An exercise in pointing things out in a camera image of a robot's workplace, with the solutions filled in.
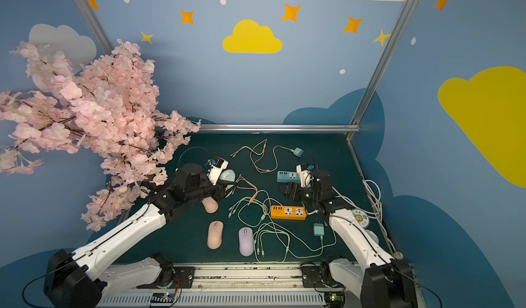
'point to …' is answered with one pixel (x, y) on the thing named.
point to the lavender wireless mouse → (246, 244)
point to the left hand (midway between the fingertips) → (233, 178)
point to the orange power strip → (288, 212)
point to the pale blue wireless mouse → (228, 174)
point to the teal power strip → (288, 176)
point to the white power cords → (376, 215)
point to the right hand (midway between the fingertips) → (288, 186)
